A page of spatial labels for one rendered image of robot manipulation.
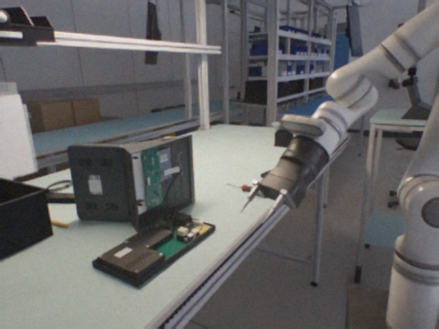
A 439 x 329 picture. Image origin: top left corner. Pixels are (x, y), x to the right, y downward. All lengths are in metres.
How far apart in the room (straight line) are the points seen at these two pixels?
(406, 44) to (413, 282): 0.44
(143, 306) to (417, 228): 0.50
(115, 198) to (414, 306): 0.70
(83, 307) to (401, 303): 0.60
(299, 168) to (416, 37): 0.30
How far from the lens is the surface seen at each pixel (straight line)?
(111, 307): 0.64
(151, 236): 0.78
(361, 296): 0.93
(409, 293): 0.78
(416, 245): 0.72
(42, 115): 4.26
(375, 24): 7.25
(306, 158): 0.60
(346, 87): 0.71
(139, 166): 0.83
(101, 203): 0.93
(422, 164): 0.74
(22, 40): 1.06
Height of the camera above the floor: 1.39
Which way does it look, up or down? 16 degrees down
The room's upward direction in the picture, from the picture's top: 2 degrees counter-clockwise
